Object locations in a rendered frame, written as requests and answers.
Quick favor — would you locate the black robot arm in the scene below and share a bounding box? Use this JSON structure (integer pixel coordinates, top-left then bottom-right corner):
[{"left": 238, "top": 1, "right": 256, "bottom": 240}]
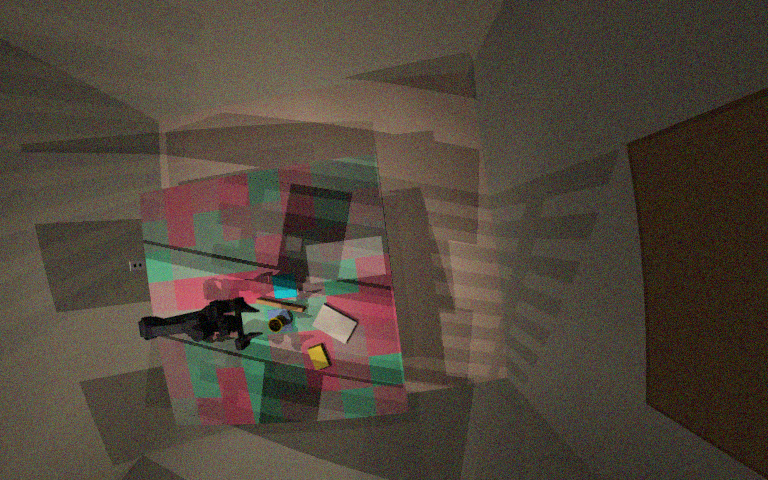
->
[{"left": 138, "top": 299, "right": 233, "bottom": 342}]

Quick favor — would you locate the yellow rectangular block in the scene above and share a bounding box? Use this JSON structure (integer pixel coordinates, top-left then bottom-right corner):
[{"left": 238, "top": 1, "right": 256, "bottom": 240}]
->
[{"left": 307, "top": 343, "right": 330, "bottom": 370}]

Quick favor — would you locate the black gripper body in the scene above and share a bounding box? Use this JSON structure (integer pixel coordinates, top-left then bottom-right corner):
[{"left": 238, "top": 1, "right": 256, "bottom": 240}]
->
[{"left": 229, "top": 297, "right": 250, "bottom": 350}]

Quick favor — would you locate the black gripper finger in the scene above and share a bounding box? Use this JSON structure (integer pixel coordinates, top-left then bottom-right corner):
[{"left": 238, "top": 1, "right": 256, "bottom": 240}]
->
[
  {"left": 236, "top": 302, "right": 259, "bottom": 313},
  {"left": 241, "top": 332, "right": 263, "bottom": 345}
]

